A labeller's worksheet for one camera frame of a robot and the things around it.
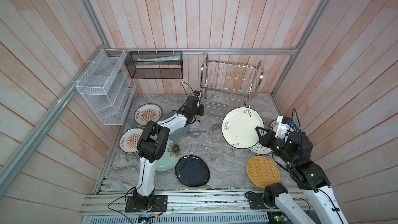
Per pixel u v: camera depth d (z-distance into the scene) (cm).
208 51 98
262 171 84
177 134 97
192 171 86
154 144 54
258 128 67
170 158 87
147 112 110
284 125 58
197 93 88
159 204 73
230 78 115
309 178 45
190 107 78
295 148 47
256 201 73
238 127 72
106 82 75
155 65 104
